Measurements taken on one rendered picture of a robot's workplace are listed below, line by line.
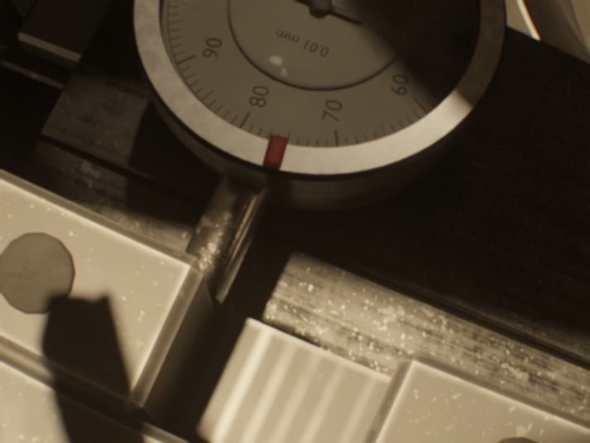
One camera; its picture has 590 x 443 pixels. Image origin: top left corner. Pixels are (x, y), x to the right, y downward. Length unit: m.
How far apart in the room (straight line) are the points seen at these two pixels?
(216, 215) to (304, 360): 0.03
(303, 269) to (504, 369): 0.04
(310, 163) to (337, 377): 0.03
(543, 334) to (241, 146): 0.06
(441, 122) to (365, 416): 0.05
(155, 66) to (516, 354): 0.08
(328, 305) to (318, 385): 0.04
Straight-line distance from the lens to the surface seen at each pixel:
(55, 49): 0.23
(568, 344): 0.20
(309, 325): 0.20
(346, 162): 0.17
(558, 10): 0.31
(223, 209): 0.18
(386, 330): 0.20
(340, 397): 0.16
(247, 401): 0.16
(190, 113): 0.17
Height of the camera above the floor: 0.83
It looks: 54 degrees down
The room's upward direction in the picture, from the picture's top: 42 degrees counter-clockwise
